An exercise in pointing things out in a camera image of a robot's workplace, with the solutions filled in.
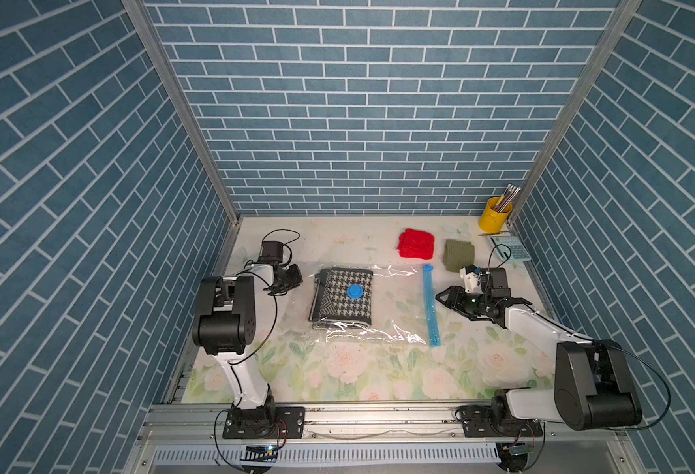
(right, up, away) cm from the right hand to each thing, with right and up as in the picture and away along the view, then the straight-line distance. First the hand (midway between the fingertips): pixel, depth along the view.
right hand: (444, 299), depth 90 cm
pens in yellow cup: (+28, +34, +19) cm, 48 cm away
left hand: (-45, +5, +10) cm, 47 cm away
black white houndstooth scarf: (-32, 0, +4) cm, 32 cm away
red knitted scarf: (-5, +17, +17) cm, 25 cm away
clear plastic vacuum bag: (-11, -3, +4) cm, 13 cm away
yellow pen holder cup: (+25, +26, +23) cm, 43 cm away
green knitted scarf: (+9, +13, +15) cm, 22 cm away
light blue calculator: (+34, +15, +19) cm, 42 cm away
